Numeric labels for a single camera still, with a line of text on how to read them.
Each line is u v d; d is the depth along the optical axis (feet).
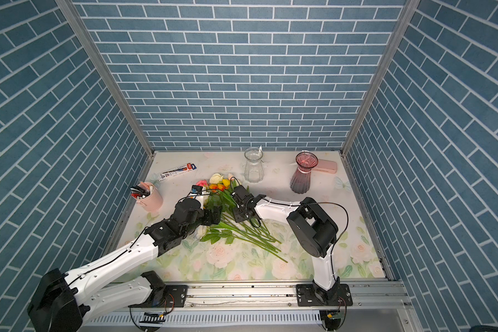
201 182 3.25
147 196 2.90
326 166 3.69
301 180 3.12
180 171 3.62
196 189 2.31
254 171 3.30
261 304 2.40
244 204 2.41
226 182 3.34
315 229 1.65
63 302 1.25
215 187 3.23
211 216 2.37
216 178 3.43
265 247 2.82
